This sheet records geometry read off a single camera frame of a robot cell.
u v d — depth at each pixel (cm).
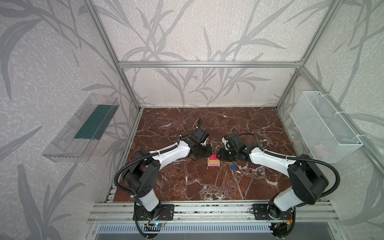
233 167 87
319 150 74
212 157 87
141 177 45
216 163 88
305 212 75
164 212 73
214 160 88
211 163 88
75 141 64
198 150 73
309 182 44
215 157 87
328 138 62
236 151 69
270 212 66
